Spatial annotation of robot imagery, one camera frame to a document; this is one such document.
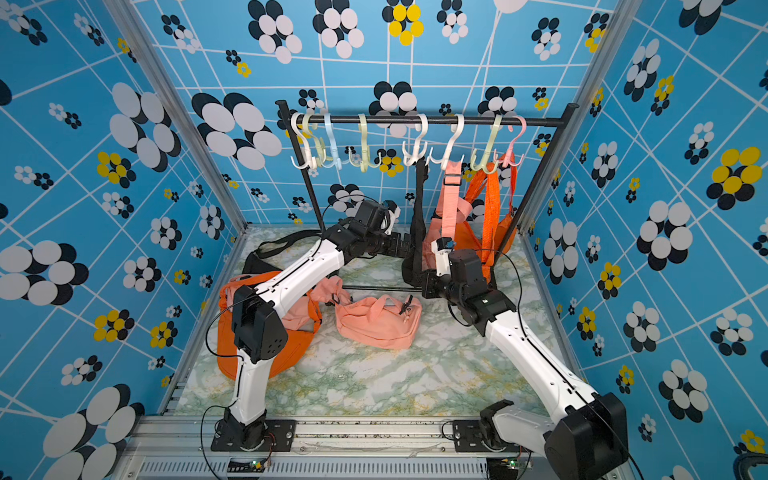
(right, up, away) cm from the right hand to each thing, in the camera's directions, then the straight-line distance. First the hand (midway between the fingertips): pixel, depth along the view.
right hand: (423, 273), depth 78 cm
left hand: (-4, +9, +7) cm, 12 cm away
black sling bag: (-58, +1, +30) cm, 65 cm away
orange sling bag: (+18, +12, +17) cm, 27 cm away
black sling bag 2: (-2, +3, +11) cm, 11 cm away
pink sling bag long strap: (-12, -15, +11) cm, 22 cm away
